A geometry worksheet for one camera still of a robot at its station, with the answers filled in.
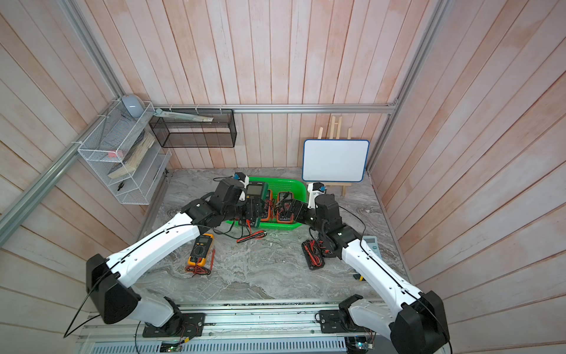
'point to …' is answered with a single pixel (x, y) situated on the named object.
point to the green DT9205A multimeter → (256, 194)
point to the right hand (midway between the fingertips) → (289, 204)
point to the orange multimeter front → (284, 217)
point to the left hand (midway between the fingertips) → (255, 207)
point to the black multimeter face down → (313, 254)
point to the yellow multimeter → (200, 248)
